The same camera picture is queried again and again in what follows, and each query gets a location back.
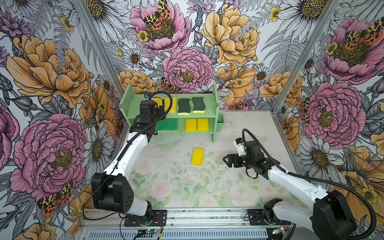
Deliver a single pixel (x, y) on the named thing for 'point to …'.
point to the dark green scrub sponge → (198, 105)
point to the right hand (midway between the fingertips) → (230, 162)
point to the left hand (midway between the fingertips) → (156, 112)
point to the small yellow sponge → (191, 125)
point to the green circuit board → (152, 231)
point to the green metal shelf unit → (191, 113)
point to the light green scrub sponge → (172, 124)
